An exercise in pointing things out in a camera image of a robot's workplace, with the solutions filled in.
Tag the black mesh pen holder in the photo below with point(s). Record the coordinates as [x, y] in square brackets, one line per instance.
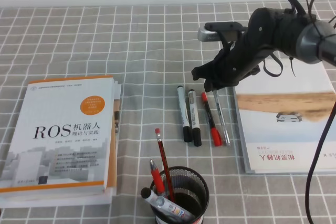
[190, 190]

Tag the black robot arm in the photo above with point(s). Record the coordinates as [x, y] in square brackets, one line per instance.
[301, 37]

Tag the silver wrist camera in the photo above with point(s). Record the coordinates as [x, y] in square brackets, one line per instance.
[220, 31]

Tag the right white board marker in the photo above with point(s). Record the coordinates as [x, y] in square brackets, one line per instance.
[196, 132]

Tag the silver capped marker in holder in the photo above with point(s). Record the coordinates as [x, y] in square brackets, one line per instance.
[173, 210]

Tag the white orange ROS book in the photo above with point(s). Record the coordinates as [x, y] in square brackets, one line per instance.
[60, 134]

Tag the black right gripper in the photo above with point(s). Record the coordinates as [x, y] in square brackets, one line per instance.
[268, 30]

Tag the left white board marker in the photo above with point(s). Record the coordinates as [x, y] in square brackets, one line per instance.
[184, 114]

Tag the grey checked tablecloth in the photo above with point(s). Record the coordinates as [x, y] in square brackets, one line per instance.
[150, 50]

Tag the clear grey gel pen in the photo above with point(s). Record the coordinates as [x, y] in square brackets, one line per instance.
[221, 118]

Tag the white book with desert cover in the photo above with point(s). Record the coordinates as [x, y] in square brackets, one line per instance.
[281, 114]

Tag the red ballpoint pen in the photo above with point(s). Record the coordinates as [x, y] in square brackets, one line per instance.
[160, 189]

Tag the white board marker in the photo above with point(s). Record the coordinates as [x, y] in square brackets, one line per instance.
[196, 132]
[184, 114]

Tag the white marker in holder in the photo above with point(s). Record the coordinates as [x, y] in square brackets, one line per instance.
[149, 195]

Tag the red marker pen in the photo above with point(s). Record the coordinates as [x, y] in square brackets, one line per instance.
[214, 132]

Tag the red pencil with eraser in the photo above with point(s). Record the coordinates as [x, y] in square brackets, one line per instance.
[165, 165]

